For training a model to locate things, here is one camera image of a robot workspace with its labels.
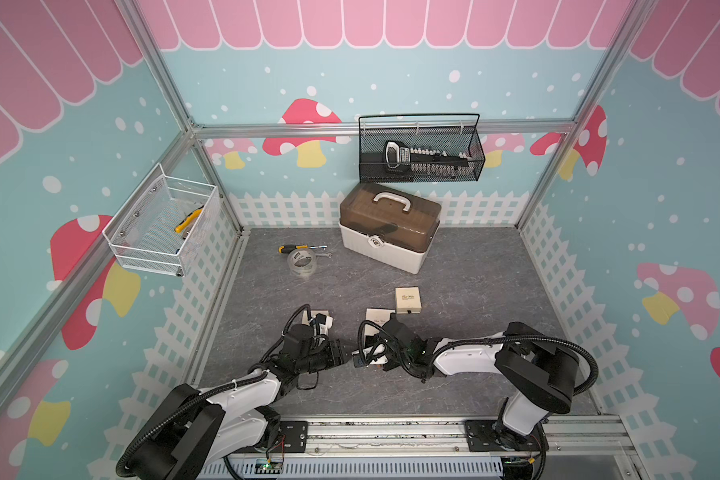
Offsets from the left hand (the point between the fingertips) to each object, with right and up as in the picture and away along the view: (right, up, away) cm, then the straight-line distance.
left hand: (354, 355), depth 84 cm
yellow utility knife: (-42, +37, -8) cm, 57 cm away
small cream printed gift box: (+17, +14, +13) cm, 26 cm away
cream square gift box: (+7, +9, +9) cm, 15 cm away
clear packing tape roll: (-21, +26, +26) cm, 42 cm away
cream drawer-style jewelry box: (-8, +8, -3) cm, 12 cm away
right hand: (+6, +3, +5) cm, 8 cm away
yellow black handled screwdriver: (-26, +31, +27) cm, 49 cm away
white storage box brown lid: (+13, +37, +11) cm, 41 cm away
